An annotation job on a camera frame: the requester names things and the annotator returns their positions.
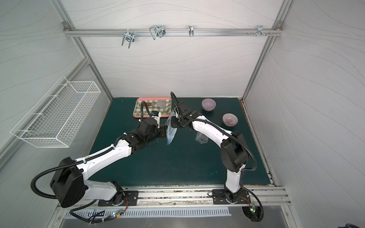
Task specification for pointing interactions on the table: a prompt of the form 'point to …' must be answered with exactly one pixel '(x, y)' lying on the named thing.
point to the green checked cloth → (167, 110)
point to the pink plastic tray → (151, 98)
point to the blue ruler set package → (170, 131)
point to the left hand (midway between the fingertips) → (168, 127)
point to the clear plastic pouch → (201, 137)
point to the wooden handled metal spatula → (161, 103)
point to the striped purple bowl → (230, 119)
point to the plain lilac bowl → (208, 104)
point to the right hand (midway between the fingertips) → (172, 122)
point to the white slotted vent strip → (88, 214)
